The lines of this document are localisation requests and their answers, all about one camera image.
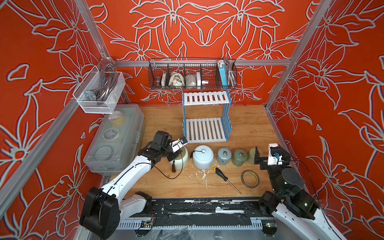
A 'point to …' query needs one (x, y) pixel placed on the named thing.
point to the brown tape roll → (245, 184)
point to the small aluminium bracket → (204, 82)
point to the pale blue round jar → (203, 157)
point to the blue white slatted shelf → (206, 116)
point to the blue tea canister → (224, 155)
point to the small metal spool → (158, 79)
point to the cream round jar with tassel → (181, 161)
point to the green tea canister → (240, 157)
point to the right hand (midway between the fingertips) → (265, 146)
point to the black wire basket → (173, 71)
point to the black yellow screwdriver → (219, 172)
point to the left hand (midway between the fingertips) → (178, 145)
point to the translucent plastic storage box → (119, 138)
